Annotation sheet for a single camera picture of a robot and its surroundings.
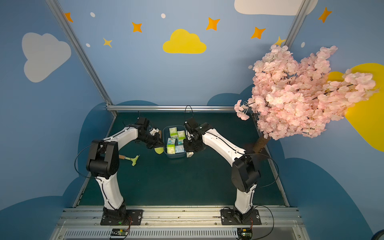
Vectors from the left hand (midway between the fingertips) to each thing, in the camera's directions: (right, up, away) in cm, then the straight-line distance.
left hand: (165, 143), depth 95 cm
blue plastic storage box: (-1, +6, +9) cm, 11 cm away
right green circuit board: (+44, -43, -22) cm, 65 cm away
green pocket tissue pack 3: (+4, -2, +1) cm, 5 cm away
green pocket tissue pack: (+4, +7, +9) cm, 12 cm away
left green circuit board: (-18, -41, -23) cm, 51 cm away
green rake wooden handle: (-20, -11, 0) cm, 23 cm away
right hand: (+16, -2, -10) cm, 19 cm away
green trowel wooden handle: (-4, -5, +3) cm, 7 cm away
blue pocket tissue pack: (+9, -4, +3) cm, 11 cm away
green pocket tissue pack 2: (+10, +4, +6) cm, 12 cm away
